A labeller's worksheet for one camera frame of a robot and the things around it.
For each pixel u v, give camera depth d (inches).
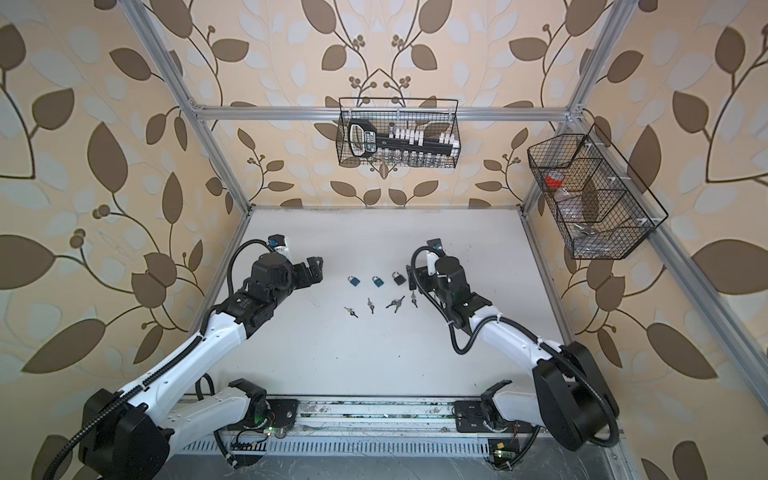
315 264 29.3
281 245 27.8
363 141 33.3
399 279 39.2
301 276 27.8
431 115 35.8
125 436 15.3
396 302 37.8
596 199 30.3
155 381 17.0
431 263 29.5
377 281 39.0
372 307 36.9
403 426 29.0
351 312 36.7
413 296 37.9
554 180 34.9
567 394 16.2
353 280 39.1
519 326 20.1
